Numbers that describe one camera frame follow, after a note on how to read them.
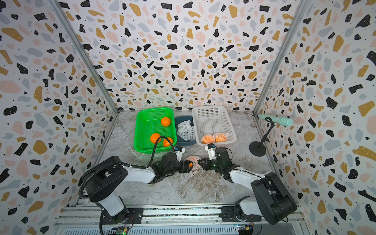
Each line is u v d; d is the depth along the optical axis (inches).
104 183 17.7
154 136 40.1
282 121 28.3
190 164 32.5
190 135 39.6
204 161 31.6
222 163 27.6
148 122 44.4
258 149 39.2
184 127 39.6
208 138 38.3
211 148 32.0
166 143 37.3
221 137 38.4
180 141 40.3
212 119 46.0
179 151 31.9
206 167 30.6
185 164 30.9
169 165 27.4
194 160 34.4
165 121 43.1
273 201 16.9
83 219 28.9
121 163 20.0
